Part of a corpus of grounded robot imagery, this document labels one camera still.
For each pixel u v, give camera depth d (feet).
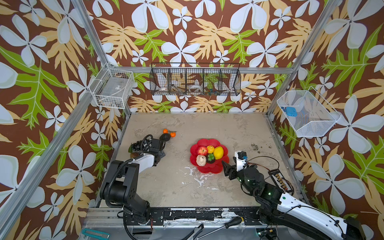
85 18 2.33
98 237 2.26
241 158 2.10
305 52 2.74
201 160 2.82
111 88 2.83
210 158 2.96
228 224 2.31
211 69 3.00
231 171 2.18
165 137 3.33
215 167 3.07
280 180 2.81
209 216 2.46
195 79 3.19
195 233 2.29
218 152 3.04
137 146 3.12
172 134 3.45
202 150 2.98
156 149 2.46
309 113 2.68
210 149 3.07
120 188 1.47
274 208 1.79
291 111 2.82
